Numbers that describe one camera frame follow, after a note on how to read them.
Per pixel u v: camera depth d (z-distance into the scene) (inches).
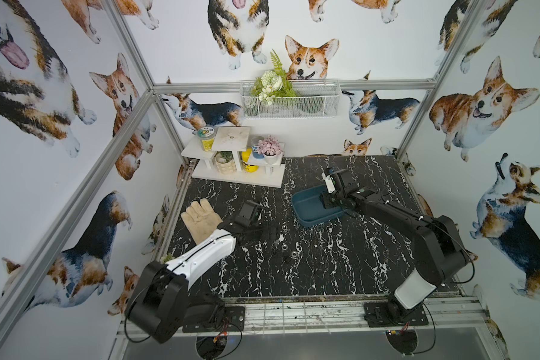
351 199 26.1
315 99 36.4
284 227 37.4
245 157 41.2
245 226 26.1
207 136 38.5
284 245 35.5
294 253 34.5
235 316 29.4
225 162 43.7
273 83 30.8
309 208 42.4
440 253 18.2
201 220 38.5
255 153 37.9
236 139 39.4
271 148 35.5
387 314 28.6
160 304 16.1
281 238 36.6
